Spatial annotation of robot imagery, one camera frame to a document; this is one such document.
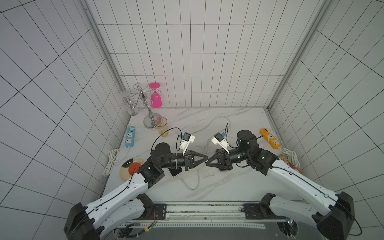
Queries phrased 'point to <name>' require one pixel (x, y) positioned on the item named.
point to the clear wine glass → (132, 109)
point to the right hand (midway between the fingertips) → (204, 167)
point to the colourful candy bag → (281, 156)
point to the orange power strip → (270, 138)
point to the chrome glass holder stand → (151, 120)
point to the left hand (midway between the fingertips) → (204, 161)
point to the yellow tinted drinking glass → (161, 123)
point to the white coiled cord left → (112, 154)
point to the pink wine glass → (156, 98)
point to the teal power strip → (130, 138)
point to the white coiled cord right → (292, 156)
